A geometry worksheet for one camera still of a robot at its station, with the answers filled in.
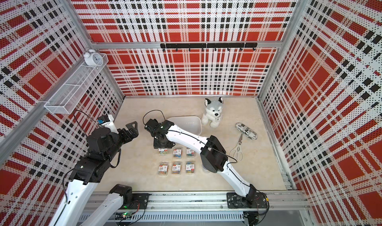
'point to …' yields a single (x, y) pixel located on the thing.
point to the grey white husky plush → (212, 115)
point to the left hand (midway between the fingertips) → (132, 126)
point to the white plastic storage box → (191, 123)
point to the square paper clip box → (190, 168)
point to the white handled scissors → (237, 151)
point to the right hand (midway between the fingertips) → (163, 146)
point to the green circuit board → (123, 216)
